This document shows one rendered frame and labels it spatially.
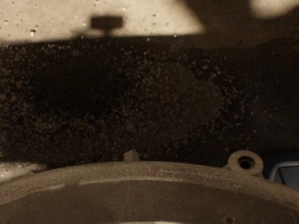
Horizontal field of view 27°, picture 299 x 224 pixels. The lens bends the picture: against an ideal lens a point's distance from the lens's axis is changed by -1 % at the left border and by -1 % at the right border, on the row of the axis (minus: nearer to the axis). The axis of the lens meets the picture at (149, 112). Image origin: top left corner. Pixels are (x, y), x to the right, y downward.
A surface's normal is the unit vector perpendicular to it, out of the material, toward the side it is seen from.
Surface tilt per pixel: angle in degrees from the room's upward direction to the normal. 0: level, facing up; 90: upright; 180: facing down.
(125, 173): 100
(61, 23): 0
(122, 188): 90
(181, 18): 0
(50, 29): 0
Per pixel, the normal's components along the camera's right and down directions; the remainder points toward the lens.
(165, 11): 0.13, 0.72
